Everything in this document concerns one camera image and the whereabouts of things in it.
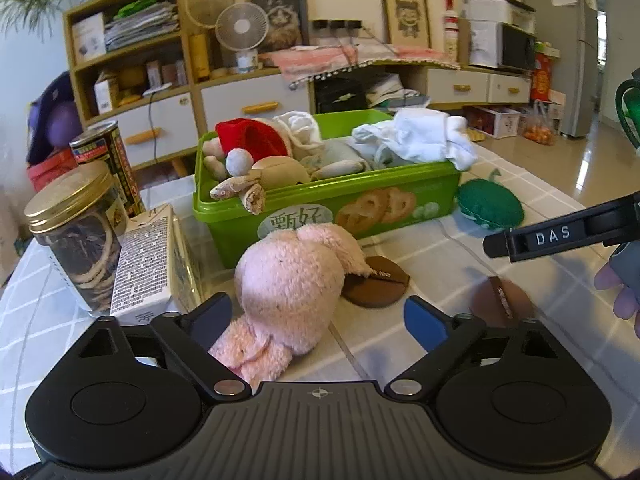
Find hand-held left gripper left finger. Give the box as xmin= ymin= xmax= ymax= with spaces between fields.
xmin=75 ymin=291 xmax=251 ymax=401

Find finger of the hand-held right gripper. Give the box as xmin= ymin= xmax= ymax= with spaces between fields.
xmin=482 ymin=190 xmax=640 ymax=262

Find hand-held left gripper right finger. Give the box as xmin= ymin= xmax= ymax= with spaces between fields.
xmin=385 ymin=295 xmax=558 ymax=400

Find pink plush toy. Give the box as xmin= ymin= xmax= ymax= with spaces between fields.
xmin=207 ymin=223 xmax=373 ymax=395

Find green plastic bin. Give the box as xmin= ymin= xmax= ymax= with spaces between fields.
xmin=192 ymin=109 xmax=463 ymax=269

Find beige plush sheep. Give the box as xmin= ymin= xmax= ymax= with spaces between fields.
xmin=202 ymin=137 xmax=366 ymax=216

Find white cloth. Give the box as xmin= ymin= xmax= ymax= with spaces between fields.
xmin=351 ymin=107 xmax=478 ymax=170

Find red plush hat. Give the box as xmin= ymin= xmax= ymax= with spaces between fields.
xmin=215 ymin=117 xmax=293 ymax=177

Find person's right hand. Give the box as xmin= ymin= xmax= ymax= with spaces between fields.
xmin=595 ymin=260 xmax=640 ymax=341

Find grey checked tablecloth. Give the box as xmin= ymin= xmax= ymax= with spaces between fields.
xmin=0 ymin=137 xmax=640 ymax=396

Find dark green knit cushion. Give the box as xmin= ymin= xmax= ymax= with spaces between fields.
xmin=457 ymin=170 xmax=525 ymax=233

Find printed carton box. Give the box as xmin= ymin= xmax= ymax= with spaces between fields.
xmin=109 ymin=204 xmax=201 ymax=328

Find bag of oranges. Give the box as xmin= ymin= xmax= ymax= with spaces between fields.
xmin=520 ymin=100 xmax=556 ymax=143

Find white patterned box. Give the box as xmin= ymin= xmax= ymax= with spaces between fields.
xmin=462 ymin=105 xmax=522 ymax=139

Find green translucent jug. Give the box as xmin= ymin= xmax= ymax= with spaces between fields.
xmin=615 ymin=67 xmax=640 ymax=148

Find white cabinet drawer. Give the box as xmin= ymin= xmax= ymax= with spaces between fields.
xmin=425 ymin=67 xmax=493 ymax=106
xmin=112 ymin=92 xmax=198 ymax=163
xmin=200 ymin=75 xmax=311 ymax=133
xmin=487 ymin=75 xmax=532 ymax=103

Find glass jar with gold lid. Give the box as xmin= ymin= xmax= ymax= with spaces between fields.
xmin=23 ymin=161 xmax=123 ymax=317

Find red gift box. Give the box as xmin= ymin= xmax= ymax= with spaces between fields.
xmin=530 ymin=52 xmax=553 ymax=103

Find printed tin can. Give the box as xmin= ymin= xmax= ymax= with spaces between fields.
xmin=69 ymin=120 xmax=147 ymax=218

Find silver refrigerator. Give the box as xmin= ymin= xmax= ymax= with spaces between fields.
xmin=515 ymin=0 xmax=608 ymax=138

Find microwave oven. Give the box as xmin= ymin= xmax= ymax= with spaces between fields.
xmin=500 ymin=24 xmax=537 ymax=72

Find folded cloths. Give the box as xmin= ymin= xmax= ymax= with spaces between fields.
xmin=367 ymin=74 xmax=431 ymax=111

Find red patterned bag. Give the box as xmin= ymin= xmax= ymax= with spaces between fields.
xmin=27 ymin=147 xmax=78 ymax=191

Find white bottle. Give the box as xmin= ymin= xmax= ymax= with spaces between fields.
xmin=444 ymin=10 xmax=460 ymax=63

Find white appliance box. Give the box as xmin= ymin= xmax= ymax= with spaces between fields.
xmin=465 ymin=0 xmax=536 ymax=26

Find small white box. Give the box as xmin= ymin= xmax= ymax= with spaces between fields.
xmin=94 ymin=72 xmax=121 ymax=113

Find pink fringed cloth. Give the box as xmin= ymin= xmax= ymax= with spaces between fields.
xmin=260 ymin=42 xmax=463 ymax=86

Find purple bag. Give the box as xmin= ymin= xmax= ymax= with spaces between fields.
xmin=27 ymin=72 xmax=83 ymax=163

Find wooden cabinet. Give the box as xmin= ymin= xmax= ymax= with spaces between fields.
xmin=62 ymin=0 xmax=533 ymax=178

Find yellow tube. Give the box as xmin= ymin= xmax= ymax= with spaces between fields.
xmin=189 ymin=34 xmax=211 ymax=81

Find framed cartoon girl picture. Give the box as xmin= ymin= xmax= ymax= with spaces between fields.
xmin=379 ymin=0 xmax=432 ymax=51

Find white desk fan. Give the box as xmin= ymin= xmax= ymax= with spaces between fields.
xmin=215 ymin=2 xmax=269 ymax=73

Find stack of papers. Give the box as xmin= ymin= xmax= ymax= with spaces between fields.
xmin=102 ymin=2 xmax=181 ymax=51

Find framed cat picture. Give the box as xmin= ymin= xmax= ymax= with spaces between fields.
xmin=248 ymin=0 xmax=311 ymax=51

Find white box with picture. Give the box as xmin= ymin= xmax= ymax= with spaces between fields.
xmin=71 ymin=12 xmax=107 ymax=58

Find black cable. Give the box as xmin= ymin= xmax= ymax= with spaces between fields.
xmin=149 ymin=92 xmax=162 ymax=161

